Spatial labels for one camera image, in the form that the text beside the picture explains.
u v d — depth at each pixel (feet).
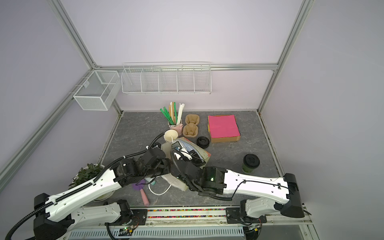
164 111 3.17
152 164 1.74
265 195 1.38
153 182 1.95
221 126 3.47
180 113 3.25
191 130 3.46
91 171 2.36
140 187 2.71
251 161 2.65
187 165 1.46
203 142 3.26
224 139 3.29
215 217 2.48
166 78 3.25
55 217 1.28
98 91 3.27
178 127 3.26
